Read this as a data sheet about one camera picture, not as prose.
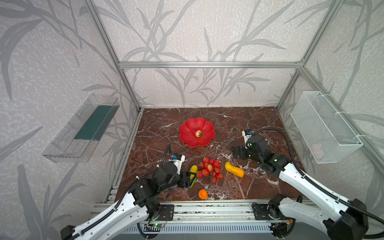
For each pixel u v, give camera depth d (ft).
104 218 1.47
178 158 2.15
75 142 2.09
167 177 1.76
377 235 1.37
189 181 2.10
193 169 2.77
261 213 2.40
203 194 2.48
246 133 2.29
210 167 2.65
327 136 2.06
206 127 3.49
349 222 1.22
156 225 2.32
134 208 1.58
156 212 2.11
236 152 2.32
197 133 3.28
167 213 2.38
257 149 1.93
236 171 2.78
